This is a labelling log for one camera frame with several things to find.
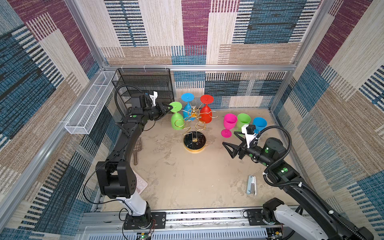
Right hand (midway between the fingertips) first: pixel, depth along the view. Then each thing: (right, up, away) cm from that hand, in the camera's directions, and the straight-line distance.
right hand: (229, 140), depth 70 cm
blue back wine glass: (-20, +14, +11) cm, 27 cm away
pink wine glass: (+7, +10, +29) cm, 31 cm away
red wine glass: (-9, +13, +21) cm, 27 cm away
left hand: (-27, +17, +10) cm, 34 cm away
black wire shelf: (-60, +36, +35) cm, 78 cm away
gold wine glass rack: (-16, -4, +30) cm, 34 cm away
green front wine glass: (+15, +10, +27) cm, 33 cm away
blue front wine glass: (+25, +8, +25) cm, 37 cm away
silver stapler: (+15, -26, +11) cm, 32 cm away
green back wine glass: (-26, +9, +20) cm, 34 cm away
